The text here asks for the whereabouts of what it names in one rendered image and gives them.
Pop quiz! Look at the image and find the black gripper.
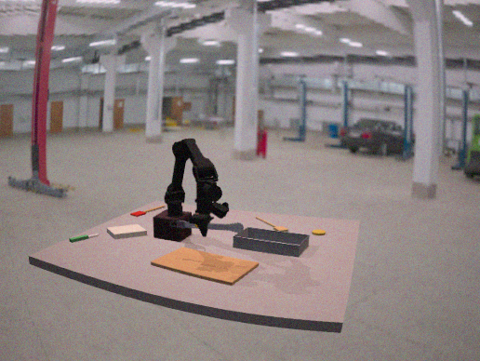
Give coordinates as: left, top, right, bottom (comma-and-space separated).
189, 197, 214, 237

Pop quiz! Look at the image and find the beige flat board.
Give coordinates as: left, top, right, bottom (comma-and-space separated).
107, 224, 147, 239

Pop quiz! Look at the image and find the light brown wooden board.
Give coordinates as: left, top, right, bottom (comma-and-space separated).
151, 247, 259, 286

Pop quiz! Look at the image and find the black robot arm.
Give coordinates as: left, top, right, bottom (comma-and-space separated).
165, 139, 229, 219

